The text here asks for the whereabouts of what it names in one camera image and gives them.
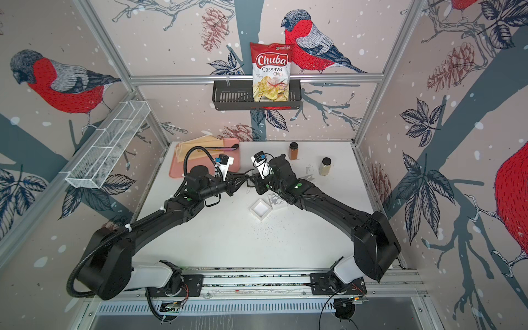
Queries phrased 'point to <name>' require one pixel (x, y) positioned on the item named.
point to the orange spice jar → (293, 150)
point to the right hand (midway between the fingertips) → (250, 176)
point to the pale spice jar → (324, 166)
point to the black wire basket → (238, 95)
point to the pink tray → (177, 168)
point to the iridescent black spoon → (233, 147)
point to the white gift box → (276, 201)
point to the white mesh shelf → (93, 168)
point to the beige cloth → (205, 141)
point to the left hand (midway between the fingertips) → (249, 173)
